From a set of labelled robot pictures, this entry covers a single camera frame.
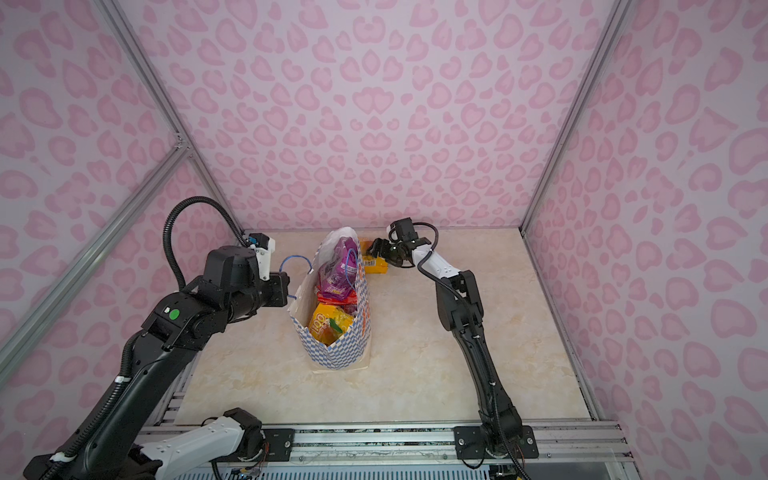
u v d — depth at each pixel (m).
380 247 1.00
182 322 0.41
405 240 0.90
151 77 0.78
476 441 0.74
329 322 0.80
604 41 0.73
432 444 0.75
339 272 0.80
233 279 0.48
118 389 0.38
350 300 0.84
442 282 0.69
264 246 0.58
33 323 0.53
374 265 1.03
